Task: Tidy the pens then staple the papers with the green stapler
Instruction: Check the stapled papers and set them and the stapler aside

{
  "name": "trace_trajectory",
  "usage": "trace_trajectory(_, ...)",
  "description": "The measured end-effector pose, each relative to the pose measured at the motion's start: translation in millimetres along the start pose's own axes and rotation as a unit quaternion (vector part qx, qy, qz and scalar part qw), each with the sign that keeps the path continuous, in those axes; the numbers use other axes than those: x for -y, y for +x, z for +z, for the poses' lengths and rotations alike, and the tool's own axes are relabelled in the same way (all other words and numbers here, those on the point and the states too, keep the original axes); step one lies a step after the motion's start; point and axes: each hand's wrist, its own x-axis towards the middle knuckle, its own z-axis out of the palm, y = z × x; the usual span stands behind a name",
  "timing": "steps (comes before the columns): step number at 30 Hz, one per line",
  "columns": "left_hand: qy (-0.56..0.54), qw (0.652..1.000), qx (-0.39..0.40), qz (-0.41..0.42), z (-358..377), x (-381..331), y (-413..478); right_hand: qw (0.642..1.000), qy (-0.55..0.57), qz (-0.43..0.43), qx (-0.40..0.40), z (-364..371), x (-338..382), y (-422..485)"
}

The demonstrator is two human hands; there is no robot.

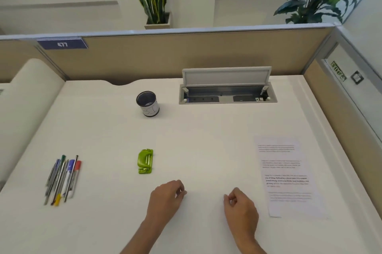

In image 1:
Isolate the person's left hand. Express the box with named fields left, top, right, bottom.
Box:
left=146, top=179, right=188, bottom=228

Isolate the person's right hand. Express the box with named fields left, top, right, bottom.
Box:
left=223, top=187, right=259, bottom=241

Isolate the person's left forearm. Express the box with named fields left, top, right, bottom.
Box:
left=119, top=218, right=164, bottom=254

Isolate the person's right forearm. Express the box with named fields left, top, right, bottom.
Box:
left=236, top=234, right=268, bottom=254

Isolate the green hole punch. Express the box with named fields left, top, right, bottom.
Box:
left=137, top=149, right=154, bottom=174

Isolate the printed white paper sheet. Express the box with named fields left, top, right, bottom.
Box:
left=254, top=136, right=328, bottom=219

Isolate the black mesh pen cup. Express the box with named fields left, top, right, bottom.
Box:
left=136, top=91, right=160, bottom=118

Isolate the grey desk power box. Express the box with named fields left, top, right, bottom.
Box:
left=179, top=82, right=278, bottom=105

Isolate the pile of assorted pens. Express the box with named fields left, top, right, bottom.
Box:
left=44, top=155, right=83, bottom=206

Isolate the grey power box lid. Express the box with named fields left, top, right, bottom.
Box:
left=182, top=66, right=272, bottom=88

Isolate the beige desk partition panel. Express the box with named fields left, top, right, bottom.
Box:
left=0, top=24, right=338, bottom=86

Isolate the green sticker on glass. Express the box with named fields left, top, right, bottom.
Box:
left=330, top=60, right=347, bottom=82

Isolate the white square planter pot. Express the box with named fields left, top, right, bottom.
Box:
left=144, top=12, right=172, bottom=30

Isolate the white rounded desk divider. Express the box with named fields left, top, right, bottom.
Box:
left=0, top=59, right=66, bottom=187

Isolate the blue partition label sign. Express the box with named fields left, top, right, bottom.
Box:
left=36, top=38, right=89, bottom=51

